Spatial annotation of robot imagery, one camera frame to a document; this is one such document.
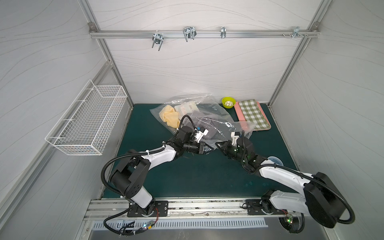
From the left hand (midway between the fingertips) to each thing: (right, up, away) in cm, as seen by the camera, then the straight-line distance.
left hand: (213, 151), depth 78 cm
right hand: (+2, +4, +4) cm, 6 cm away
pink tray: (+26, +14, +30) cm, 42 cm away
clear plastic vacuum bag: (-2, +30, +37) cm, 48 cm away
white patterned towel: (-17, +25, +34) cm, 45 cm away
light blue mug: (+36, -6, +6) cm, 37 cm away
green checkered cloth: (+35, +22, +37) cm, 56 cm away
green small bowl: (+17, +31, +41) cm, 54 cm away
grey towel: (+7, +11, +23) cm, 26 cm away
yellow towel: (-30, +20, +33) cm, 49 cm away
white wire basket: (-61, +14, -9) cm, 63 cm away
